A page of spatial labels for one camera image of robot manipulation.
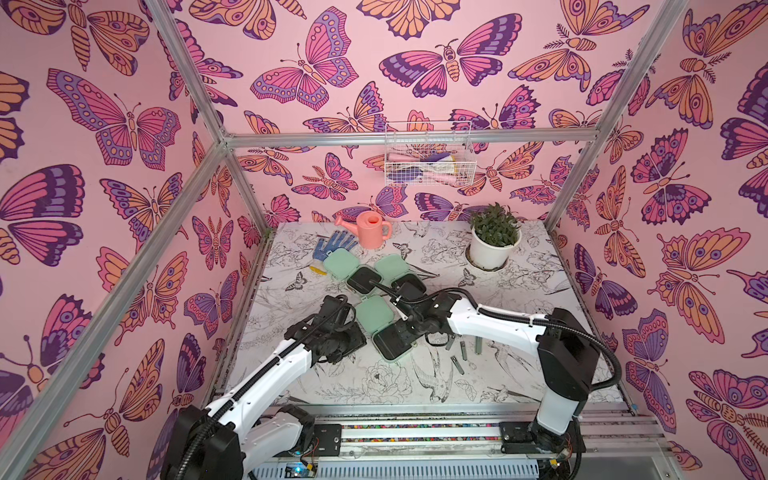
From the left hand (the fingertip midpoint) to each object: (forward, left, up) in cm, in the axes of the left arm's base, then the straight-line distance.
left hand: (363, 339), depth 83 cm
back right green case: (+29, -8, -7) cm, 31 cm away
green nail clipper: (+1, -34, -7) cm, 35 cm away
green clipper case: (+2, -8, -6) cm, 10 cm away
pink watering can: (+40, 0, +3) cm, 40 cm away
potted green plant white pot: (+32, -41, +10) cm, 53 cm away
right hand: (+4, -11, -1) cm, 12 cm away
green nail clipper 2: (-3, -27, -9) cm, 28 cm away
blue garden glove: (+39, +19, -6) cm, 44 cm away
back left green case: (+33, +10, -7) cm, 35 cm away
